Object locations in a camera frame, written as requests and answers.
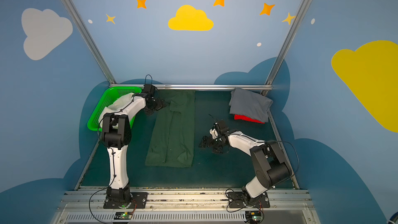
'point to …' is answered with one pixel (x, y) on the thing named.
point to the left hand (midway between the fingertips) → (161, 107)
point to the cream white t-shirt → (114, 106)
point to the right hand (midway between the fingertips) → (206, 147)
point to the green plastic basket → (110, 95)
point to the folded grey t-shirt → (250, 103)
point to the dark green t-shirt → (172, 140)
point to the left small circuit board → (123, 215)
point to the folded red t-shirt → (242, 117)
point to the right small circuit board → (253, 216)
